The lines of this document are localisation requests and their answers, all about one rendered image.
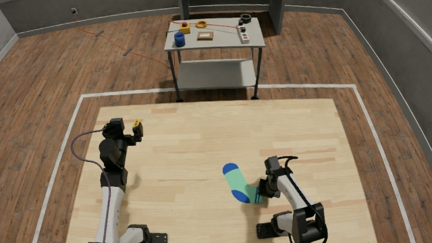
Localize mint green sock with blue heel and toe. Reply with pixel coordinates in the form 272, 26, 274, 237
222, 163, 265, 203

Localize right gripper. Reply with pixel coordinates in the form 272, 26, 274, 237
258, 179, 281, 199

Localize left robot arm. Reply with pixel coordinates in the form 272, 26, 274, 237
88, 117, 167, 243

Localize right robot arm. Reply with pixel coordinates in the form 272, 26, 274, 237
256, 156, 325, 243

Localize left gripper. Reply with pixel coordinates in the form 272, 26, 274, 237
102, 118, 143, 155

